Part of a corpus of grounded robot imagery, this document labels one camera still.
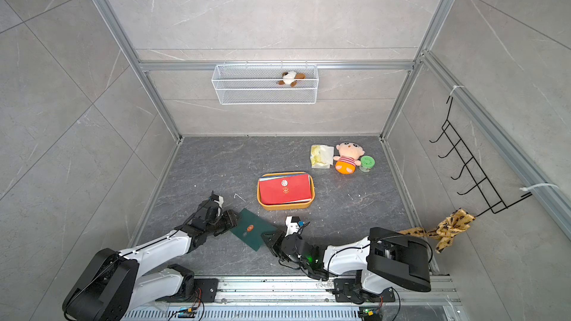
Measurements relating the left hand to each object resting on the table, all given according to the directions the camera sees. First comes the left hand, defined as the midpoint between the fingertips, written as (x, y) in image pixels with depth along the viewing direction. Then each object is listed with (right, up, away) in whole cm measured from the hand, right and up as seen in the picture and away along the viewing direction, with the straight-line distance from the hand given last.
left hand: (241, 214), depth 89 cm
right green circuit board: (+46, -27, -19) cm, 56 cm away
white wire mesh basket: (+8, +57, +11) cm, 59 cm away
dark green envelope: (+4, -4, -5) cm, 8 cm away
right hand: (+9, -5, -13) cm, 17 cm away
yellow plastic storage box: (+22, +3, +2) cm, 23 cm away
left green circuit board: (-14, -28, -17) cm, 36 cm away
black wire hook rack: (+76, +14, -28) cm, 82 cm away
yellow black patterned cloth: (+71, +4, -23) cm, 75 cm away
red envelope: (+18, +10, +5) cm, 21 cm away
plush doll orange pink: (+48, +22, +14) cm, 55 cm away
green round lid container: (+57, +21, +14) cm, 62 cm away
